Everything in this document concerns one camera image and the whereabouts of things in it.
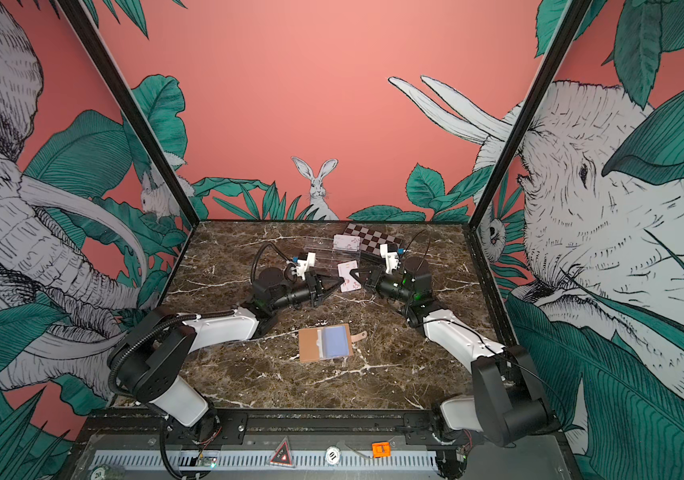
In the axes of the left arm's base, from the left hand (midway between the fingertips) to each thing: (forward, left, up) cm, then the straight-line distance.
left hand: (346, 280), depth 75 cm
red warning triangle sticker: (-35, +16, -23) cm, 45 cm away
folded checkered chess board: (+31, -11, -21) cm, 39 cm away
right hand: (+2, 0, 0) cm, 2 cm away
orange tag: (-35, -7, -21) cm, 41 cm away
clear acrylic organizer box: (+22, +6, -20) cm, 30 cm away
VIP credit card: (+1, -1, -3) cm, 3 cm away
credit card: (+25, -1, -15) cm, 30 cm away
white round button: (-35, +4, -22) cm, 42 cm away
